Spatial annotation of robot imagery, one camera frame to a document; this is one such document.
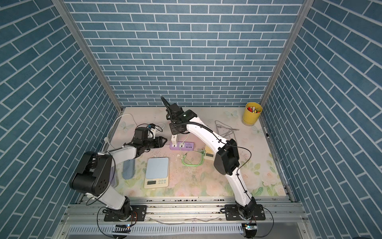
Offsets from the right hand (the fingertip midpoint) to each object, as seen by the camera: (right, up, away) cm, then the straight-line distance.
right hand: (177, 128), depth 88 cm
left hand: (-7, -8, +6) cm, 12 cm away
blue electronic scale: (-11, -25, -4) cm, 28 cm away
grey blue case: (-29, -24, -2) cm, 37 cm away
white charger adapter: (-3, -8, +5) cm, 10 cm away
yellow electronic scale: (+20, -16, +5) cm, 26 cm away
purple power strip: (+2, -12, +8) cm, 14 cm away
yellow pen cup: (+49, +10, +13) cm, 52 cm away
